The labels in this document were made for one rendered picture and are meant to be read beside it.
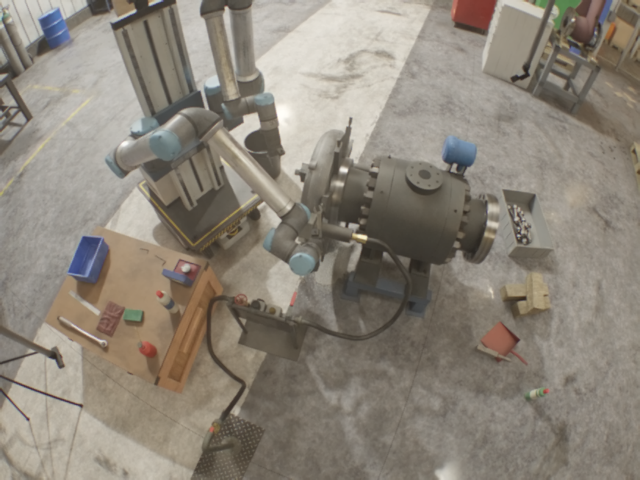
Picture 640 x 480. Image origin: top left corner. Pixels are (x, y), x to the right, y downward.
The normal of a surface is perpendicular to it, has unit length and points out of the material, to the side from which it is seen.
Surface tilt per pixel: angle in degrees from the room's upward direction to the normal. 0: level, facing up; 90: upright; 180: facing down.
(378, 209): 48
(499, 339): 0
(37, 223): 0
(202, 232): 0
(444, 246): 70
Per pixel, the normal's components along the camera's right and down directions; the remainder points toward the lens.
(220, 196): 0.01, -0.53
